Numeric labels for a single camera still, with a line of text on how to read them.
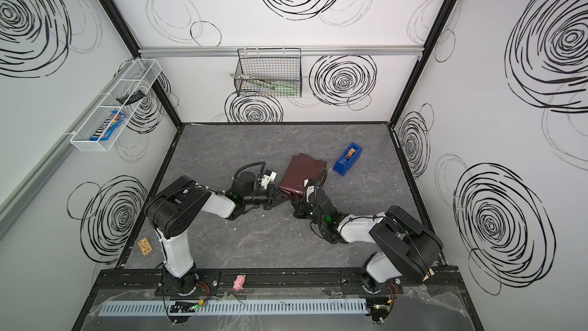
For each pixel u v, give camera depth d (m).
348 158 0.99
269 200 0.80
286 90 0.87
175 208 0.51
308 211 0.76
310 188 0.77
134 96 0.80
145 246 0.81
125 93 0.83
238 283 0.72
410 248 0.44
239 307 0.96
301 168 0.97
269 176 0.88
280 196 0.88
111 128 0.70
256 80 0.85
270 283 0.75
